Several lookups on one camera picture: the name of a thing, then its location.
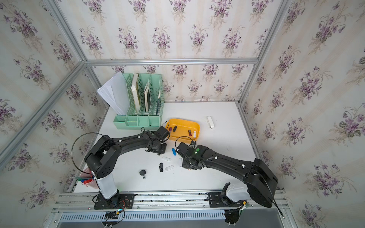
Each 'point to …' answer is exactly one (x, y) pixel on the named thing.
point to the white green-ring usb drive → (166, 158)
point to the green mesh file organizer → (150, 90)
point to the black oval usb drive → (175, 128)
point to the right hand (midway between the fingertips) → (188, 166)
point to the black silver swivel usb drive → (161, 167)
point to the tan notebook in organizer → (147, 93)
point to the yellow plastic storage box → (183, 130)
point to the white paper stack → (115, 93)
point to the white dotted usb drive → (195, 134)
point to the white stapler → (210, 122)
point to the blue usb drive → (174, 151)
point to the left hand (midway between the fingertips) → (163, 152)
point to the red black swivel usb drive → (189, 133)
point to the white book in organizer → (136, 91)
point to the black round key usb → (142, 173)
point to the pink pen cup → (88, 173)
